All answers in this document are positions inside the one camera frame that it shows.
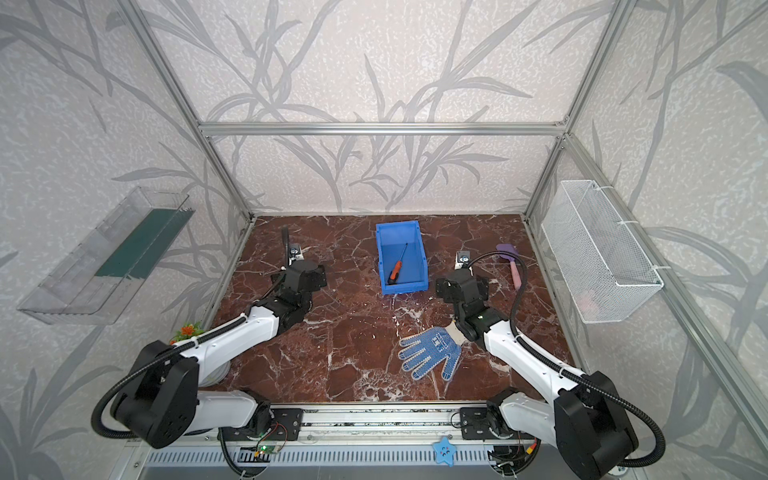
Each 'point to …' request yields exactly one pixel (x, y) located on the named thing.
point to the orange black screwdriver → (393, 276)
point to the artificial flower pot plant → (187, 331)
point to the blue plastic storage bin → (391, 241)
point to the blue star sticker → (444, 451)
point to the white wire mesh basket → (606, 272)
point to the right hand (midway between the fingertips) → (459, 267)
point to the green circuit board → (269, 449)
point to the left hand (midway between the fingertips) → (306, 258)
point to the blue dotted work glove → (431, 345)
